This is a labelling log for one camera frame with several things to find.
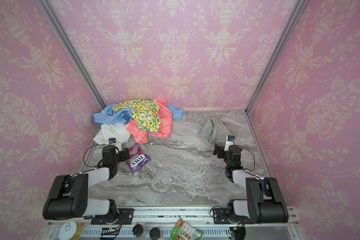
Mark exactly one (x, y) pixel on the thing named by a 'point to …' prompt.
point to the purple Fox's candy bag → (138, 158)
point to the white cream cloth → (119, 131)
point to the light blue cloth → (109, 115)
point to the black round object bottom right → (238, 232)
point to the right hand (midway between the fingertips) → (224, 143)
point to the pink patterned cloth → (165, 131)
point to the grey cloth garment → (215, 132)
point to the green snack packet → (182, 230)
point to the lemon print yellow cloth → (145, 113)
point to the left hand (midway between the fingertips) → (120, 149)
